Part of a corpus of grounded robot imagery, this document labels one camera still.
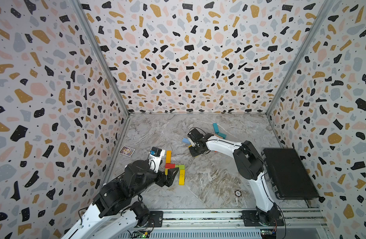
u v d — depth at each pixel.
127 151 0.97
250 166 0.55
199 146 0.74
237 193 0.83
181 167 0.92
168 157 0.97
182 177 0.87
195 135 0.80
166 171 0.56
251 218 0.73
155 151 0.54
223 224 0.73
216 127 1.13
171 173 0.56
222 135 1.09
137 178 0.44
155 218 0.74
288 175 0.84
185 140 1.05
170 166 0.93
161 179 0.55
